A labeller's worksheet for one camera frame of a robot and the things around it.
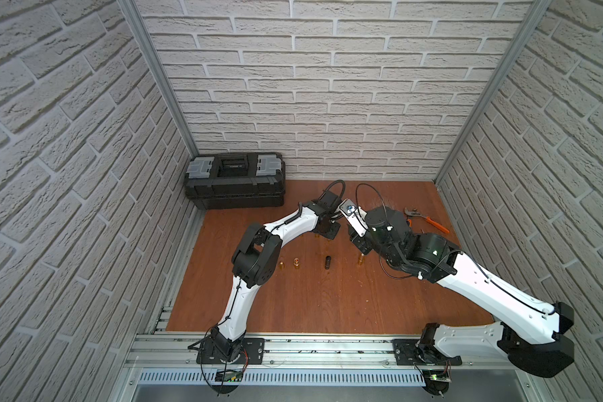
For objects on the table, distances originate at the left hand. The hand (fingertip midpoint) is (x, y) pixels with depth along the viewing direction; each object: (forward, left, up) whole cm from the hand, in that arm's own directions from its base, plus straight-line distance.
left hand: (335, 228), depth 96 cm
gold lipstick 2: (-14, +15, -2) cm, 20 cm away
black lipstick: (-14, +4, 0) cm, 15 cm away
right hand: (-14, -3, +26) cm, 30 cm away
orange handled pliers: (+11, -37, -3) cm, 39 cm away
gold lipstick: (-14, +21, -4) cm, 25 cm away
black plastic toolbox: (+16, +40, +11) cm, 44 cm away
